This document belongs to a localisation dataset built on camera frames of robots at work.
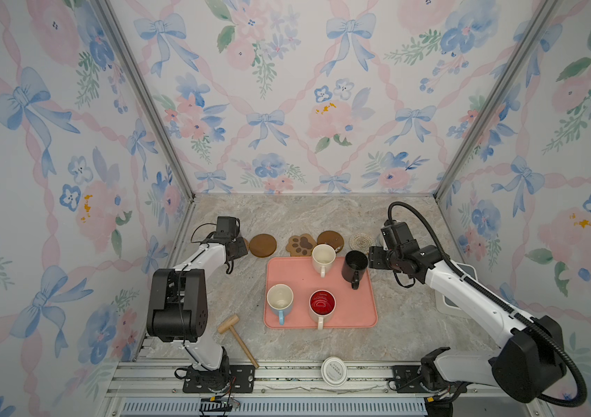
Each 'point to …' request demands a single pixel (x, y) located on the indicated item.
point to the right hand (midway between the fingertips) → (379, 254)
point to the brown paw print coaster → (301, 245)
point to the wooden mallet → (229, 324)
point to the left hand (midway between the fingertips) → (238, 247)
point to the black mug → (354, 264)
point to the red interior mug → (322, 304)
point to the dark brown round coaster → (333, 238)
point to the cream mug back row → (323, 257)
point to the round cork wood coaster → (262, 245)
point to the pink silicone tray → (355, 308)
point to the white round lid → (334, 371)
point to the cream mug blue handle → (280, 298)
